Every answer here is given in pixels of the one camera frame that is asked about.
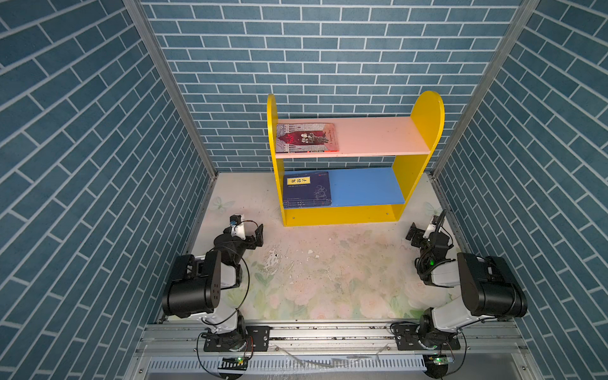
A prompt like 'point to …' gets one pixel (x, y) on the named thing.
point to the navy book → (307, 190)
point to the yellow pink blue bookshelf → (373, 195)
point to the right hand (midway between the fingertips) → (426, 224)
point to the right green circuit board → (442, 360)
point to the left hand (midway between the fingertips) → (251, 223)
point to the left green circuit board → (233, 363)
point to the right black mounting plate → (423, 336)
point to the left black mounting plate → (250, 339)
